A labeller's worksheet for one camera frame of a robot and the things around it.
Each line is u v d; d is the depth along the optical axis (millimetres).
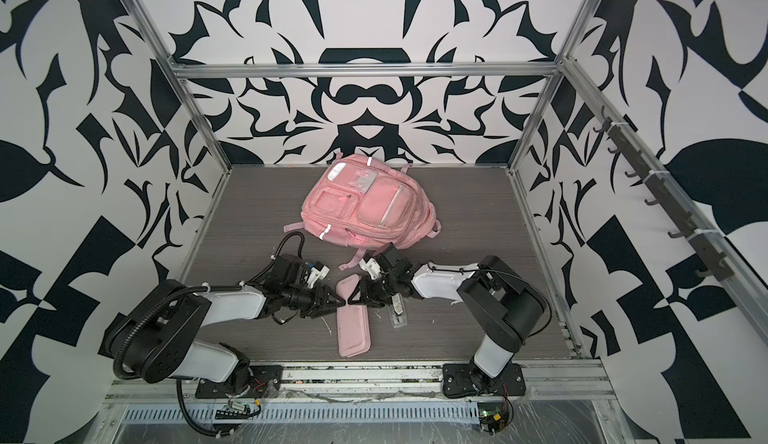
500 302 480
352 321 821
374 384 746
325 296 791
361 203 1009
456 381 743
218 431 676
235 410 727
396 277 713
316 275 842
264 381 739
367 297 745
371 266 832
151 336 438
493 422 710
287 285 751
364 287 764
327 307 773
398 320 830
